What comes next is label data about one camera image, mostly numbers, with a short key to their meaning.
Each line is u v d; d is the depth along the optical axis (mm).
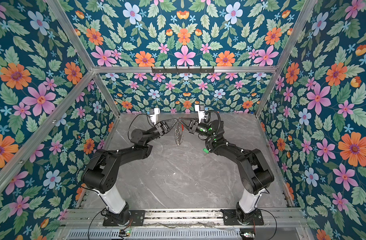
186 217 750
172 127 734
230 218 733
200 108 698
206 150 985
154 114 713
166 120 730
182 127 735
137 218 735
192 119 716
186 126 730
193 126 689
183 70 932
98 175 479
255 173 479
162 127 706
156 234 703
